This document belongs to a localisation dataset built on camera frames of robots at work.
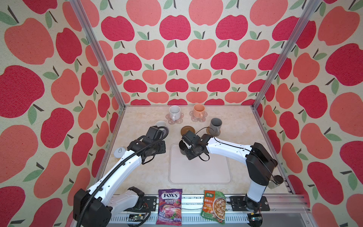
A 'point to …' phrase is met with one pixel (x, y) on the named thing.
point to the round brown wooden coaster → (185, 128)
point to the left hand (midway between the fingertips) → (165, 147)
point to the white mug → (175, 112)
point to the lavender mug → (160, 123)
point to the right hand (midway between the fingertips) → (191, 153)
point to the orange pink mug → (199, 110)
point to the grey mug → (215, 126)
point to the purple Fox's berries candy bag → (169, 207)
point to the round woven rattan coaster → (208, 130)
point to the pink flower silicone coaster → (194, 119)
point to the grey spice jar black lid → (277, 181)
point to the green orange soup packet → (214, 205)
